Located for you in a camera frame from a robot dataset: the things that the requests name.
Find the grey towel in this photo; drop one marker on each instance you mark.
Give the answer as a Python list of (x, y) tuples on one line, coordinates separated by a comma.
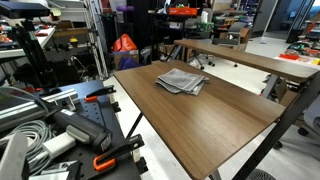
[(181, 81)]

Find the purple bag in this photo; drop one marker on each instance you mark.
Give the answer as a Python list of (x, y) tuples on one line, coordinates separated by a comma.
[(128, 63)]

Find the cardboard box with label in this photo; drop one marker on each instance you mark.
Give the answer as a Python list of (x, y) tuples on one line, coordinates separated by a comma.
[(128, 55)]

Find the orange bag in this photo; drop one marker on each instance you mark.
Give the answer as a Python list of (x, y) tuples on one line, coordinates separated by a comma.
[(124, 43)]

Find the black orange bar clamp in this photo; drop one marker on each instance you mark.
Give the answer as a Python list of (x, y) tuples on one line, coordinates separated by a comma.
[(100, 91), (123, 150)]

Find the black perforated base board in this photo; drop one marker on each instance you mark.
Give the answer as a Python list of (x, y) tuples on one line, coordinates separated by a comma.
[(100, 113)]

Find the green box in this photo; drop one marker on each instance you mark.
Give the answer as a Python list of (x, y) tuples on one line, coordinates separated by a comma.
[(206, 26)]

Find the silver shelving rack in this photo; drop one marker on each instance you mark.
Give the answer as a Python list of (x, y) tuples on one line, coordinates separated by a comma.
[(96, 40)]

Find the orange storage box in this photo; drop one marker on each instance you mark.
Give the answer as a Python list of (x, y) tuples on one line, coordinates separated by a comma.
[(182, 11)]

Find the black cylindrical device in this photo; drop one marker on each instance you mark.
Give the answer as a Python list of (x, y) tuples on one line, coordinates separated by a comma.
[(83, 128)]

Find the grey wheeled chair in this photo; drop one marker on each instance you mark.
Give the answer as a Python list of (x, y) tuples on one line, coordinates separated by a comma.
[(235, 28)]

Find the yellow black small object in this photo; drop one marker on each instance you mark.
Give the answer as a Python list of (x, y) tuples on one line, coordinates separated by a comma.
[(73, 41)]

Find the white power adapter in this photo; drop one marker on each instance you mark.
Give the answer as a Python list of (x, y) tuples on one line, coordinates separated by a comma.
[(60, 144)]

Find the white workbench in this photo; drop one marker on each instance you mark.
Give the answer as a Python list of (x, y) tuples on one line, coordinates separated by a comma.
[(45, 36)]

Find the wooden work table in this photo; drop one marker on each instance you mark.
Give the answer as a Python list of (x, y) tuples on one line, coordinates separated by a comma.
[(283, 126)]

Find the black tripod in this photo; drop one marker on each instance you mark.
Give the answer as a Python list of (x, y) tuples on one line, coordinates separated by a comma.
[(33, 56)]

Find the black floor fan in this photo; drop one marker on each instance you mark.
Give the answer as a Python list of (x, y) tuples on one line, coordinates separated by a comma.
[(261, 175)]

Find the white table with clutter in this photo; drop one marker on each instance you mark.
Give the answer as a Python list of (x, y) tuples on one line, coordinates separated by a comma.
[(296, 58)]

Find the light grey office chair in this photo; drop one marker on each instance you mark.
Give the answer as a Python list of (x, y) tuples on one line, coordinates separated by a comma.
[(313, 115)]

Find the silver aluminium rail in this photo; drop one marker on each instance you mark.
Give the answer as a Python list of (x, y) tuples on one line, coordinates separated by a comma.
[(20, 111)]

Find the black camera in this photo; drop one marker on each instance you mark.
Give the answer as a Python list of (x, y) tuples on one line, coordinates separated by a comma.
[(23, 9)]

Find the grey metal bracket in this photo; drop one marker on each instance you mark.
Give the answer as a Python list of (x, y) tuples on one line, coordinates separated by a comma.
[(13, 160)]

